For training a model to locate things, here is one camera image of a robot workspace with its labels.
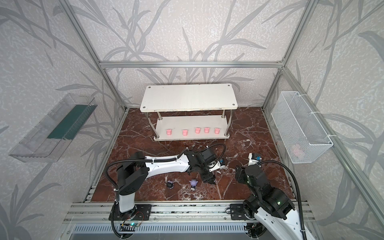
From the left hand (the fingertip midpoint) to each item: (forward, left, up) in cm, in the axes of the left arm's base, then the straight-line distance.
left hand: (214, 170), depth 83 cm
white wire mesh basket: (+4, -35, +30) cm, 47 cm away
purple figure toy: (-6, +11, -2) cm, 13 cm away
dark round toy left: (-7, +24, -1) cm, 25 cm away
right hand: (0, -12, +11) cm, 16 cm away
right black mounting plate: (-20, -11, -3) cm, 23 cm away
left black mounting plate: (-20, +37, -3) cm, 42 cm away
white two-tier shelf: (+49, +17, -6) cm, 52 cm away
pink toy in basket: (+4, -40, +16) cm, 43 cm away
